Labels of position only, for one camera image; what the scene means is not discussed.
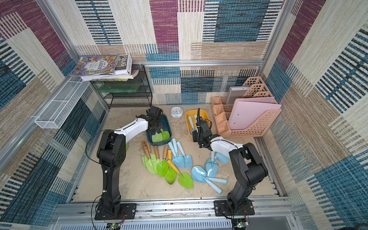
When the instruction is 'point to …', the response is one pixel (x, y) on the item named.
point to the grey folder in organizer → (235, 92)
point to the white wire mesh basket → (52, 117)
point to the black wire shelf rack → (135, 92)
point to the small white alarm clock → (176, 112)
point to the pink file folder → (247, 111)
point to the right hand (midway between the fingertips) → (196, 131)
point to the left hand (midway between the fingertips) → (158, 125)
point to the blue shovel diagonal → (191, 121)
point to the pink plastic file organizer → (223, 113)
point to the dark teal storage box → (166, 127)
